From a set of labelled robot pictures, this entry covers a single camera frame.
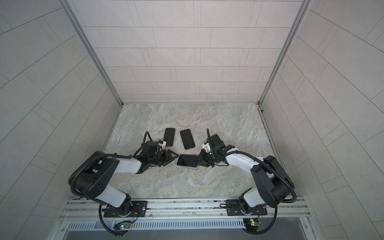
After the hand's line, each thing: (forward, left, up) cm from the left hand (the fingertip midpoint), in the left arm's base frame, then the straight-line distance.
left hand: (180, 155), depth 87 cm
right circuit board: (-32, -36, -1) cm, 48 cm away
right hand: (-6, -9, +4) cm, 11 cm away
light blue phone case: (-7, -10, -2) cm, 12 cm away
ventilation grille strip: (-32, +8, -2) cm, 34 cm away
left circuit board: (-33, +21, +2) cm, 40 cm away
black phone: (-1, -6, -5) cm, 8 cm away
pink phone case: (+14, +9, -1) cm, 16 cm away
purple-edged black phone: (+14, +8, -1) cm, 16 cm away
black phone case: (+13, -4, -3) cm, 13 cm away
